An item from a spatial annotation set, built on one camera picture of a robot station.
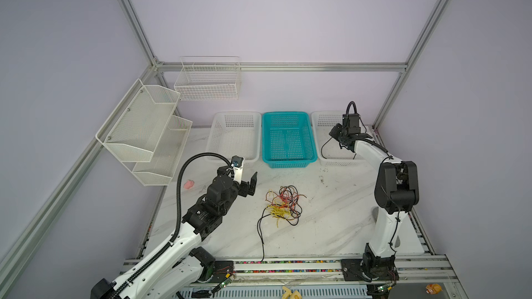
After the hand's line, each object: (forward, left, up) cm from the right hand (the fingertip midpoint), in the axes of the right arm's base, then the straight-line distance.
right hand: (334, 128), depth 99 cm
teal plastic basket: (+6, +22, -15) cm, 27 cm away
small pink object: (-25, +69, -12) cm, 75 cm away
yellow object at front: (-65, +21, -13) cm, 70 cm away
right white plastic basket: (-9, +3, -5) cm, 11 cm away
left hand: (-30, +41, +8) cm, 51 cm away
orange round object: (-63, -25, -14) cm, 69 cm away
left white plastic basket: (+10, +52, -14) cm, 55 cm away
